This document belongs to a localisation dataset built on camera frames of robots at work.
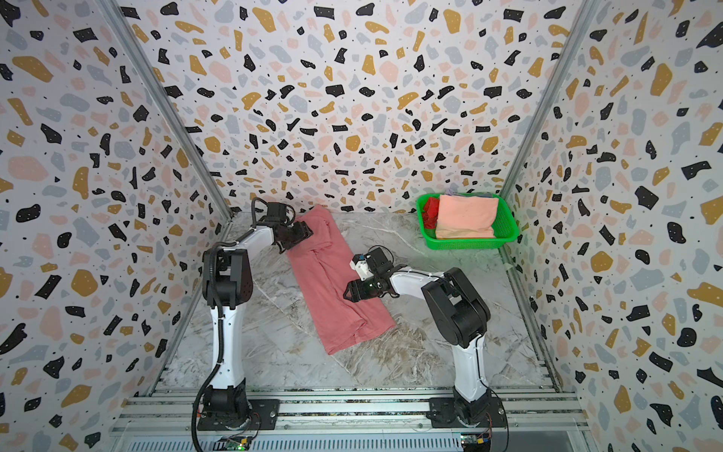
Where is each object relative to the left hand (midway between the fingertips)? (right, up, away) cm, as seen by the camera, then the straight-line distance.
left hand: (309, 229), depth 109 cm
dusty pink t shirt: (+7, -14, -6) cm, 16 cm away
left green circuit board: (-9, -55, -39) cm, 68 cm away
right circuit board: (+51, -56, -38) cm, 85 cm away
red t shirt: (+47, +6, 0) cm, 48 cm away
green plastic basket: (+78, 0, +3) cm, 78 cm away
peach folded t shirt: (+58, +4, -3) cm, 59 cm away
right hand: (+16, -21, -15) cm, 31 cm away
